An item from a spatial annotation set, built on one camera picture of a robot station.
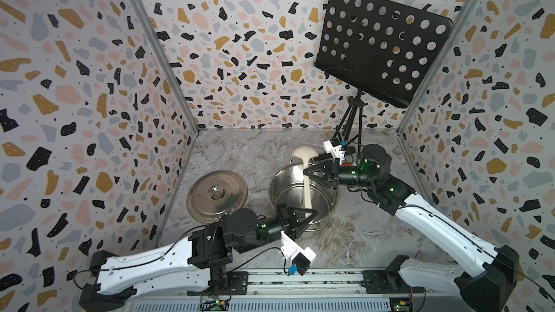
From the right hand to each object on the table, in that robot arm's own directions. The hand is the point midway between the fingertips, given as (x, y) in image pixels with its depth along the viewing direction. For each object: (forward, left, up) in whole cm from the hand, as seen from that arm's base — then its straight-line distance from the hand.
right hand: (306, 177), depth 60 cm
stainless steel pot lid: (+12, +39, -33) cm, 53 cm away
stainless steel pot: (+11, -9, -36) cm, 39 cm away
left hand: (-9, -2, +1) cm, 9 cm away
